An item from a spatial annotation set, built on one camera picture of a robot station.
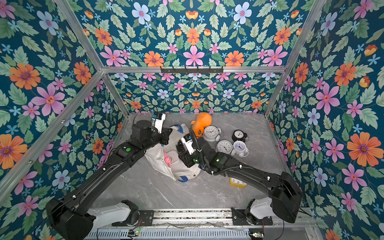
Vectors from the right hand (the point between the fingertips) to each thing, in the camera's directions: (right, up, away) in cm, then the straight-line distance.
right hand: (184, 151), depth 75 cm
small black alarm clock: (+34, +7, +27) cm, 44 cm away
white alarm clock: (+24, -1, +21) cm, 32 cm away
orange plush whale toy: (+9, +18, +33) cm, 39 cm away
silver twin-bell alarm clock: (+16, +8, +27) cm, 32 cm away
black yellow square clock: (+28, -20, +9) cm, 36 cm away
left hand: (-5, +11, -2) cm, 13 cm away
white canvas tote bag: (-5, -13, +9) cm, 17 cm away
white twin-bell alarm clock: (+34, -2, +22) cm, 40 cm away
